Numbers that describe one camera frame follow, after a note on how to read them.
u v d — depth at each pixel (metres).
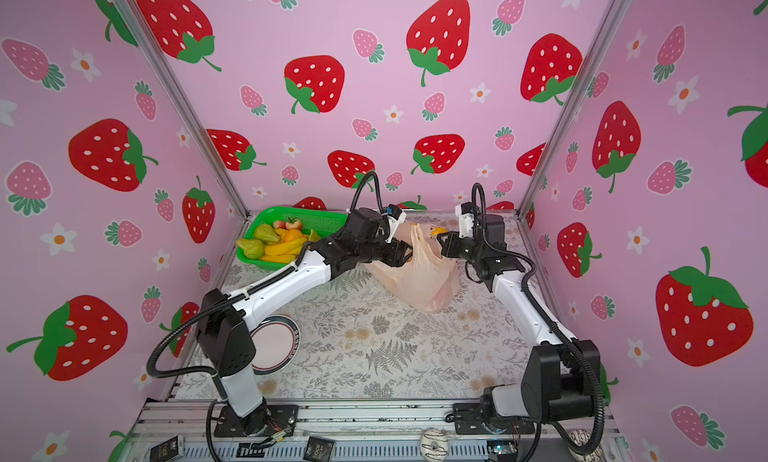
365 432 0.73
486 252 0.64
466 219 0.74
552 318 0.46
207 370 0.51
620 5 0.69
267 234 1.04
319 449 0.69
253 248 0.97
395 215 0.71
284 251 1.00
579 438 0.69
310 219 1.18
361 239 0.63
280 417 0.75
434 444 0.70
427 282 0.80
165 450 0.69
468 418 0.74
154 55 0.77
